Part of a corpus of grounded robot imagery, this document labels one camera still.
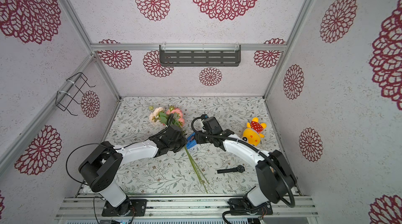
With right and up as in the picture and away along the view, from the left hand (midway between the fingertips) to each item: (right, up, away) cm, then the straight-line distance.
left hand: (189, 140), depth 91 cm
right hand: (+5, +4, -5) cm, 8 cm away
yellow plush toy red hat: (+37, +3, 0) cm, 37 cm away
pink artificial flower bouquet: (-7, +13, +2) cm, 15 cm away
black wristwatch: (+29, -15, -6) cm, 33 cm away
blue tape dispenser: (+1, -1, +1) cm, 2 cm away
